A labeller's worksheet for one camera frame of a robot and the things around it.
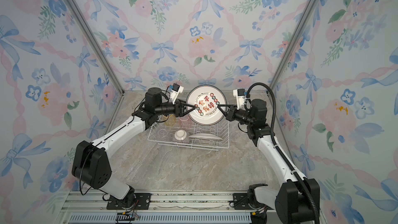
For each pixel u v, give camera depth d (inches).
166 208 28.8
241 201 28.1
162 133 34.4
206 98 29.0
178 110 27.2
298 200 15.5
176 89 27.1
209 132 38.9
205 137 31.1
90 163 19.6
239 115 25.8
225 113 28.1
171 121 28.9
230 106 26.8
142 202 29.0
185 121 36.4
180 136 34.7
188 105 28.1
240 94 26.1
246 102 26.1
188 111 28.7
